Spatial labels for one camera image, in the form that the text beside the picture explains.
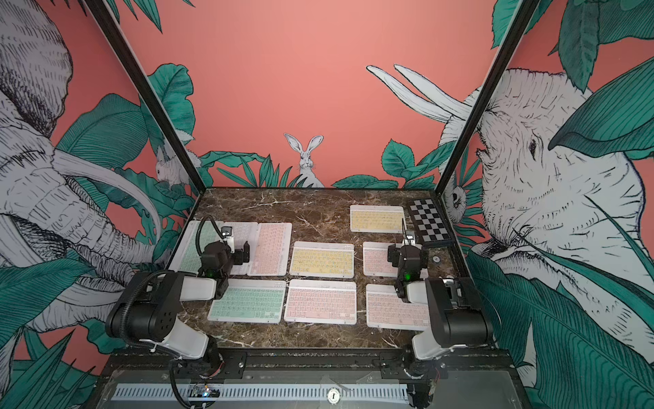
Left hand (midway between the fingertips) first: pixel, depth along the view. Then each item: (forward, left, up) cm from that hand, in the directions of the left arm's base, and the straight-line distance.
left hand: (235, 237), depth 94 cm
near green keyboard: (-22, -8, -7) cm, 24 cm away
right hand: (-4, -65, 0) cm, 65 cm away
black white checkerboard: (+9, -79, -5) cm, 79 cm away
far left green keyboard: (-14, 0, +23) cm, 27 cm away
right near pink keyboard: (-27, -54, -6) cm, 61 cm away
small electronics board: (-47, +2, -6) cm, 48 cm away
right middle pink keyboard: (-8, -54, -8) cm, 55 cm away
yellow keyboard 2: (-8, -34, -6) cm, 35 cm away
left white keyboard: (+7, 0, -7) cm, 10 cm away
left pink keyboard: (-2, -12, -7) cm, 14 cm away
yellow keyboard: (+12, -57, -7) cm, 59 cm away
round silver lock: (-50, -35, -7) cm, 61 cm away
